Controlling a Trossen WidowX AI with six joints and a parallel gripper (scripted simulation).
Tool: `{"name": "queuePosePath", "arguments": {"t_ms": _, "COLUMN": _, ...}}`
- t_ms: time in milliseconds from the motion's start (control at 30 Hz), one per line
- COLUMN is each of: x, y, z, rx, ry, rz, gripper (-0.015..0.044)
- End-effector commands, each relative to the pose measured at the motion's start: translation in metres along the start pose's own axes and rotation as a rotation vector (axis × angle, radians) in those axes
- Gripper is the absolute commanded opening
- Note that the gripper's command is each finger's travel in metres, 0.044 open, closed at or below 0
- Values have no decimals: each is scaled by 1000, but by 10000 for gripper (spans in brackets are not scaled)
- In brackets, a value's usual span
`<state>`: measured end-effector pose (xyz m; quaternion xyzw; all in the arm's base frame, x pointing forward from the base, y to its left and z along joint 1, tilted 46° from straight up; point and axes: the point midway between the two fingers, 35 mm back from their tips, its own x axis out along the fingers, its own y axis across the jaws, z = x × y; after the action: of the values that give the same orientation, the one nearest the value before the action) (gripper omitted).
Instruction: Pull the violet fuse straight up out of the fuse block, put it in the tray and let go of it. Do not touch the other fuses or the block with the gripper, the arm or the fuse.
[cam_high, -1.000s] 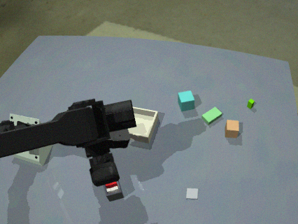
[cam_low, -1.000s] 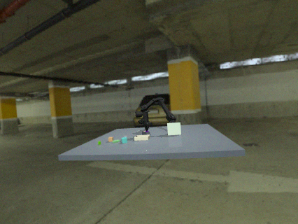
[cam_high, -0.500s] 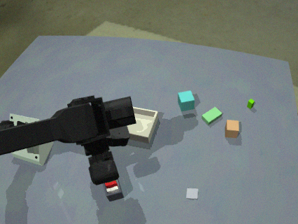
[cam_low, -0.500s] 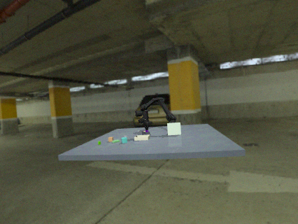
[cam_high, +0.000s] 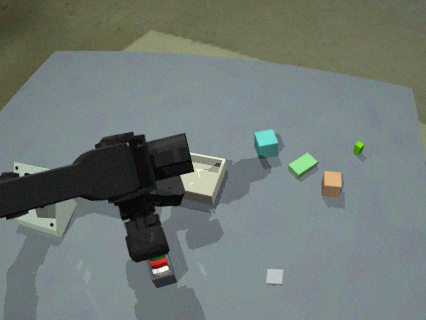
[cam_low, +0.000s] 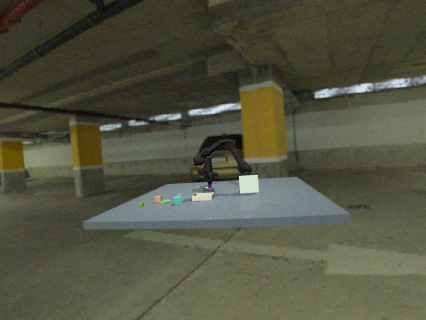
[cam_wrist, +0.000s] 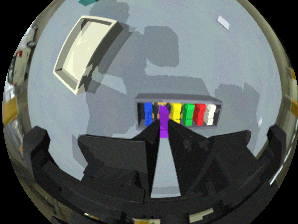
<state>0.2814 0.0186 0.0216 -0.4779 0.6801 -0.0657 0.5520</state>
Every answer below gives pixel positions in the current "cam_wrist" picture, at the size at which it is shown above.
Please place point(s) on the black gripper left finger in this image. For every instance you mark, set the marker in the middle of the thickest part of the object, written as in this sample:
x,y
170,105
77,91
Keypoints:
x,y
139,153

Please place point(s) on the teal cube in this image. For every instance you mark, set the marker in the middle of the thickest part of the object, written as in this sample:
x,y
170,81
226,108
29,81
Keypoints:
x,y
86,2

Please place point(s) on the cream shallow tray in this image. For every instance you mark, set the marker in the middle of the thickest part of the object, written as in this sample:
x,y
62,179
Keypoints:
x,y
83,50

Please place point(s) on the violet fuse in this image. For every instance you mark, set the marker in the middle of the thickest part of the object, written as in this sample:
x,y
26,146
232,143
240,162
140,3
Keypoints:
x,y
164,116

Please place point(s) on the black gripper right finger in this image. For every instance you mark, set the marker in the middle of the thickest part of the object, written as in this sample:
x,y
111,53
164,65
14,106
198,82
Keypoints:
x,y
193,153

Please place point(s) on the yellow fuse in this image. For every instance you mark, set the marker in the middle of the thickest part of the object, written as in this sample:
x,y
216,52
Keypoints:
x,y
176,112

